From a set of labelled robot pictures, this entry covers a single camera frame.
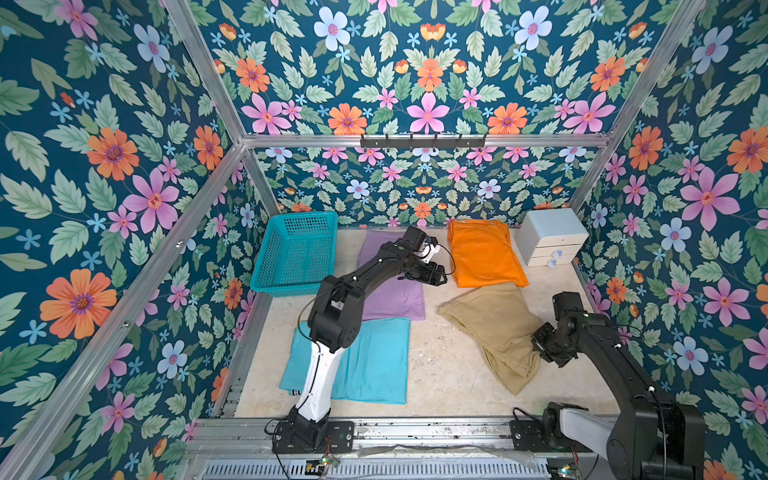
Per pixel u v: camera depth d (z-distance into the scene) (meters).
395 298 0.97
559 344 0.69
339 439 0.73
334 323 0.57
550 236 0.98
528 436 0.73
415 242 0.80
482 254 1.09
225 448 0.74
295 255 1.11
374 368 0.84
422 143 0.93
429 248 0.84
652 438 0.40
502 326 0.91
